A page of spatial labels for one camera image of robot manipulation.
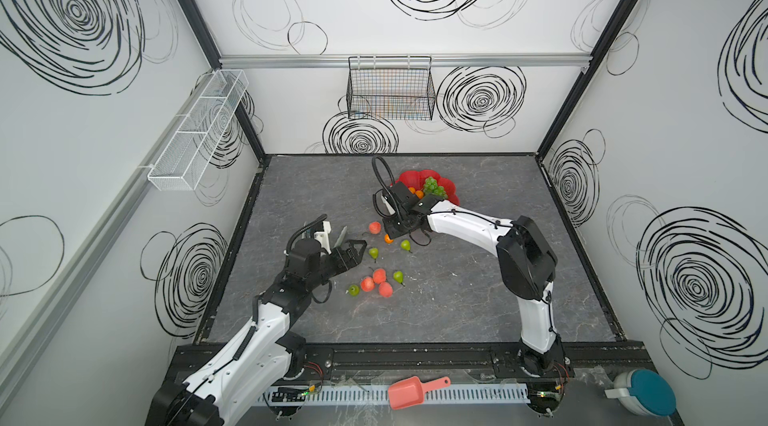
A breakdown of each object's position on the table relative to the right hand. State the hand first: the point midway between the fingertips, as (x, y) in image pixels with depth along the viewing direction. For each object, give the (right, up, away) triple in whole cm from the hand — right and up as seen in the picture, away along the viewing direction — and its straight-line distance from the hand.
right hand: (387, 226), depth 91 cm
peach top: (-4, -1, +4) cm, 6 cm away
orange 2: (+11, +9, +16) cm, 22 cm away
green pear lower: (+3, -14, -4) cm, 15 cm away
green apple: (-10, -17, -8) cm, 21 cm away
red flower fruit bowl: (+10, +15, +17) cm, 25 cm away
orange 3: (+9, +11, +15) cm, 20 cm away
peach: (-2, -14, -5) cm, 15 cm away
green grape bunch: (+15, +12, +13) cm, 23 cm away
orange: (0, -5, +5) cm, 7 cm away
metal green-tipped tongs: (-15, -4, +3) cm, 16 cm away
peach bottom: (-1, -17, -7) cm, 18 cm away
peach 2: (-6, -15, -7) cm, 18 cm away
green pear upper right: (+6, -6, +2) cm, 9 cm away
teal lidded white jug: (+58, -34, -24) cm, 71 cm away
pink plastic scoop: (+6, -36, -21) cm, 42 cm away
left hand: (-7, -4, -11) cm, 14 cm away
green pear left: (-4, -8, 0) cm, 9 cm away
